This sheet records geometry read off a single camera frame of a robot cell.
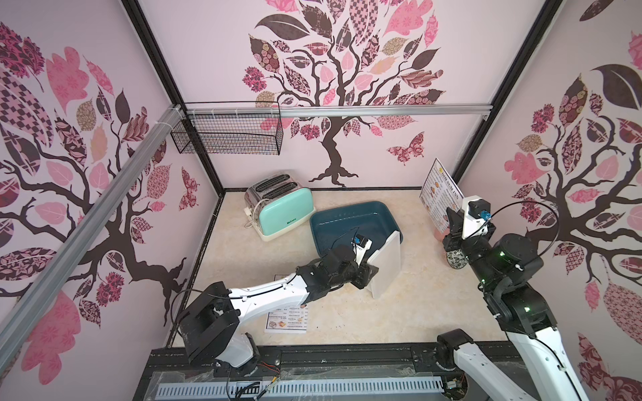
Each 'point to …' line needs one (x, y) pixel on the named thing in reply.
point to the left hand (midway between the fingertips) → (374, 272)
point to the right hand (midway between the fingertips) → (456, 206)
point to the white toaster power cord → (248, 212)
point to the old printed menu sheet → (289, 320)
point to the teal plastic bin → (339, 225)
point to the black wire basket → (229, 129)
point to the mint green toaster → (277, 203)
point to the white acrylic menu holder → (388, 261)
